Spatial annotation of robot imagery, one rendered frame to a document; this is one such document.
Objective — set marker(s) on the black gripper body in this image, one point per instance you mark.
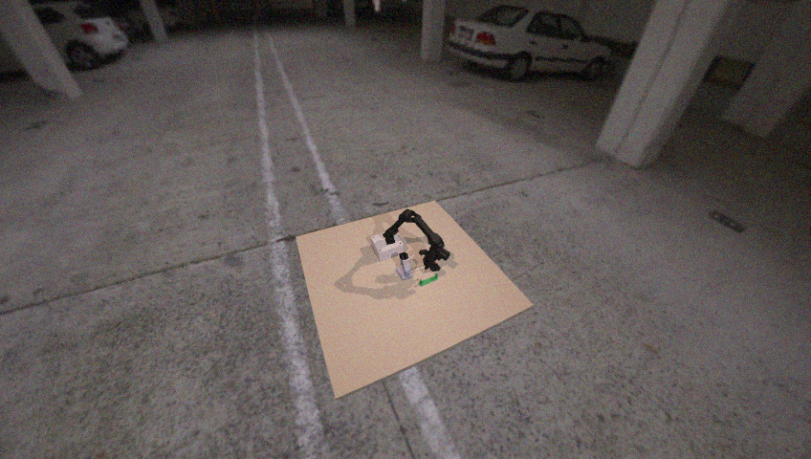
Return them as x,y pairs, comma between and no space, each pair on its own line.
430,258

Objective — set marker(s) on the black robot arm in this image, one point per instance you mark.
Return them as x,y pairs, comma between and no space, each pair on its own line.
434,239

